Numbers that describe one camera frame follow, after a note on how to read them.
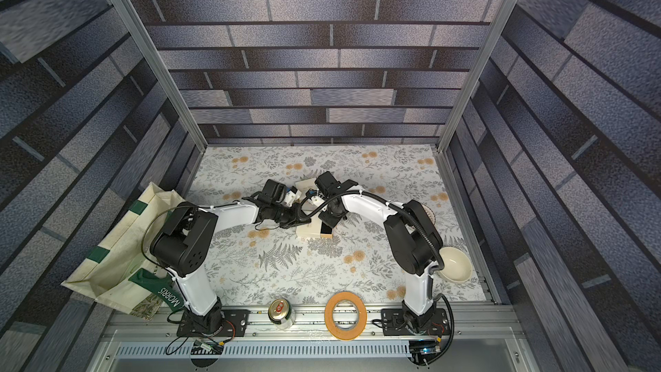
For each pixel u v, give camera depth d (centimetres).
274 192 78
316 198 83
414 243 49
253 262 85
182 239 49
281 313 67
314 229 91
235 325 73
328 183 74
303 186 101
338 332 71
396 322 73
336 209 68
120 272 75
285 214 82
